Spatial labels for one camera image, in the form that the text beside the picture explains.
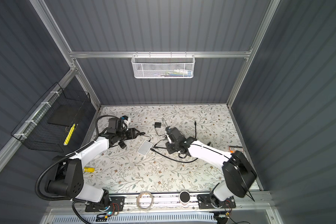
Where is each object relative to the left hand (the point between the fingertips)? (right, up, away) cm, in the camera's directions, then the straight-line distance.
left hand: (137, 132), depth 90 cm
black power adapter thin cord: (-11, -9, +4) cm, 14 cm away
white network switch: (+5, -11, +4) cm, 13 cm away
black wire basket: (-42, +3, -26) cm, 49 cm away
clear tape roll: (+4, -35, -16) cm, 39 cm away
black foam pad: (-36, +11, -15) cm, 41 cm away
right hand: (+22, -8, -3) cm, 24 cm away
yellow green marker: (-29, +1, -21) cm, 36 cm away
